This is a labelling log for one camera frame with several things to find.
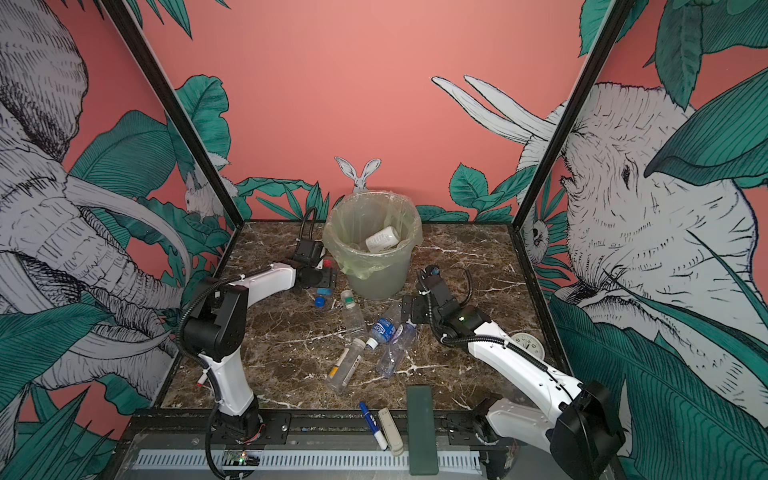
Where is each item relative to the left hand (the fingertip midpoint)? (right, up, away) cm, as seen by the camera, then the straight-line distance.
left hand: (325, 271), depth 99 cm
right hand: (+28, -6, -18) cm, 34 cm away
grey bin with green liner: (+17, 0, -19) cm, 26 cm away
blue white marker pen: (+18, -37, -26) cm, 49 cm away
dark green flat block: (+30, -38, -27) cm, 56 cm away
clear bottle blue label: (+20, -17, -13) cm, 29 cm away
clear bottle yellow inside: (+10, -25, -16) cm, 31 cm away
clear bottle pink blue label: (+23, -24, -12) cm, 35 cm away
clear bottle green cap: (+10, -15, -6) cm, 19 cm away
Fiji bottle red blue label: (0, -7, -4) cm, 8 cm away
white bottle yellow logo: (+20, +11, -4) cm, 23 cm away
